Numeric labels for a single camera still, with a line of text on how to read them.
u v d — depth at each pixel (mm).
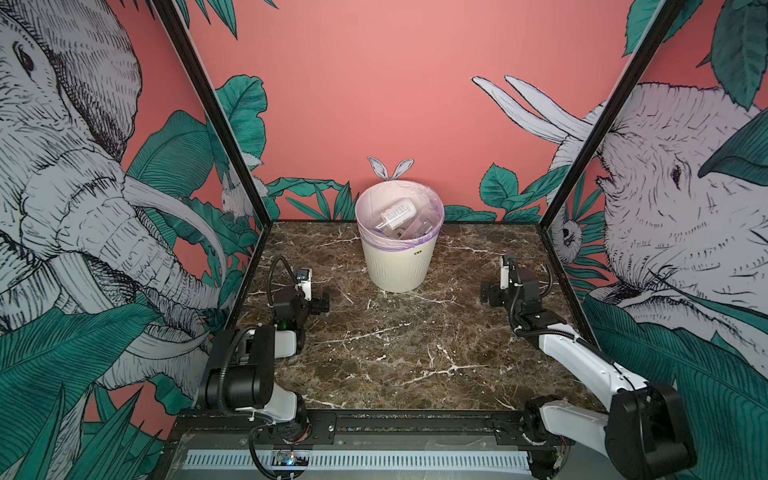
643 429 390
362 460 701
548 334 579
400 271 903
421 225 904
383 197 953
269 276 1029
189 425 762
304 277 801
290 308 707
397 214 903
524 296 647
